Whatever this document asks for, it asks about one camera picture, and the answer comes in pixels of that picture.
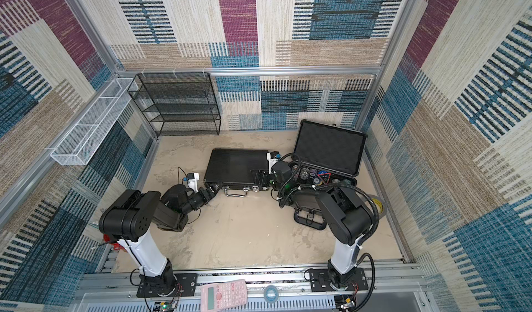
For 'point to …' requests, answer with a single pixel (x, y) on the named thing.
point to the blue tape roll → (265, 293)
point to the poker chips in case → (318, 177)
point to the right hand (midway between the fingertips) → (261, 174)
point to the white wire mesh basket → (80, 145)
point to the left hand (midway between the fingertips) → (221, 189)
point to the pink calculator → (224, 297)
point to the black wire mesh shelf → (179, 104)
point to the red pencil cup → (116, 246)
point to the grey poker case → (325, 155)
